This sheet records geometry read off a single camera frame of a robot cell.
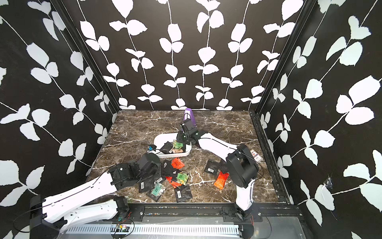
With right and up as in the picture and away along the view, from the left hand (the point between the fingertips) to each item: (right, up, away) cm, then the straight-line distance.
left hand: (164, 164), depth 75 cm
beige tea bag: (+3, +3, +20) cm, 20 cm away
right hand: (+4, +14, +13) cm, 20 cm away
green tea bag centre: (+8, -11, +10) cm, 17 cm away
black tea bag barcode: (+26, -6, +15) cm, 31 cm away
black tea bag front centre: (+9, -17, +4) cm, 20 cm away
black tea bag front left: (-12, -14, +6) cm, 20 cm away
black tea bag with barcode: (-3, +5, +20) cm, 21 cm away
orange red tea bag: (+31, -12, +10) cm, 35 cm away
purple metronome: (+11, +27, +21) cm, 36 cm away
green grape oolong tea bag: (-5, -16, +6) cm, 18 cm away
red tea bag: (+4, -4, +16) cm, 17 cm away
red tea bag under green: (+4, -13, +6) cm, 15 cm away
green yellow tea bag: (+4, +6, +23) cm, 24 cm away
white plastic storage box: (-9, +9, +24) cm, 27 cm away
